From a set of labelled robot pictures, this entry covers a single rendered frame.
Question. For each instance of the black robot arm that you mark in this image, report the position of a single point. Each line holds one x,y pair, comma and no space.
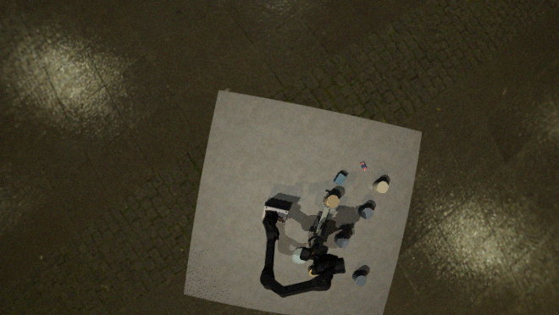
324,271

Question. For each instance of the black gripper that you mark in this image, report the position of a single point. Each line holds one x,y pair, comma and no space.
306,254

